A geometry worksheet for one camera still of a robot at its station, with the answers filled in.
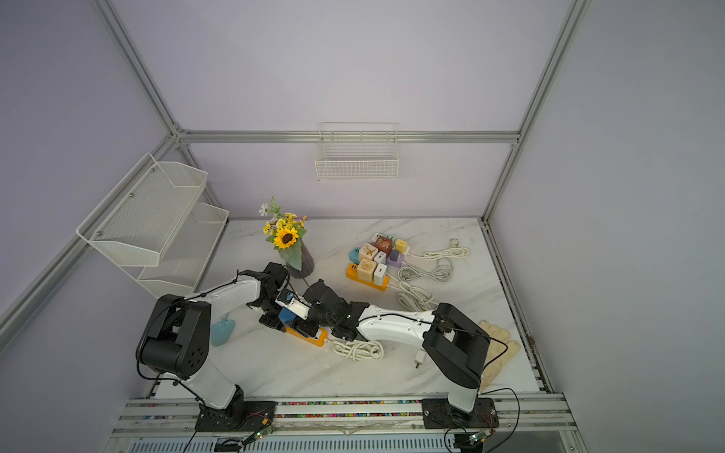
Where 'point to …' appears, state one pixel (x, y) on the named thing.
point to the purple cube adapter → (395, 259)
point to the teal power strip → (354, 255)
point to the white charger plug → (379, 274)
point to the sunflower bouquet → (286, 232)
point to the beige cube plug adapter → (365, 270)
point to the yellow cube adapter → (401, 245)
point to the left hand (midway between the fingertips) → (292, 321)
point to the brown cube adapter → (384, 243)
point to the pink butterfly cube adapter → (367, 251)
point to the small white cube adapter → (379, 257)
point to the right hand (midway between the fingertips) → (296, 313)
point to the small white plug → (419, 358)
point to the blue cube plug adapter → (287, 316)
